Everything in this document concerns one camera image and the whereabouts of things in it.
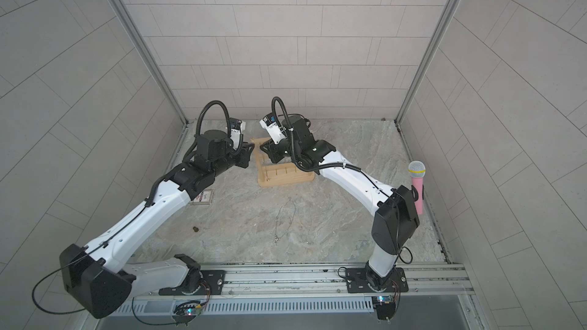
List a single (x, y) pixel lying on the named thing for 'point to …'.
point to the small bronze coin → (196, 229)
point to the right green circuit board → (385, 306)
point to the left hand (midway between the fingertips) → (255, 142)
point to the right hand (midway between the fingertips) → (263, 146)
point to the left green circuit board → (185, 312)
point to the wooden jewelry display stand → (270, 173)
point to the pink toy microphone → (416, 170)
